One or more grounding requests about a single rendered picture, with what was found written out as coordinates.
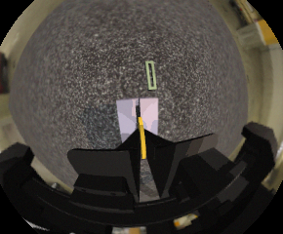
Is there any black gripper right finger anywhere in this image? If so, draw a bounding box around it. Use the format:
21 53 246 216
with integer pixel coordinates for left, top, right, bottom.
143 128 220 199

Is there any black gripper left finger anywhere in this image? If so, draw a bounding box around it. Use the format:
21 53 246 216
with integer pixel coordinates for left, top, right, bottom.
67 129 141 203

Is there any gold coin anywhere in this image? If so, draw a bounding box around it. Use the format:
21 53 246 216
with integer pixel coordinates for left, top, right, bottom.
138 117 145 159

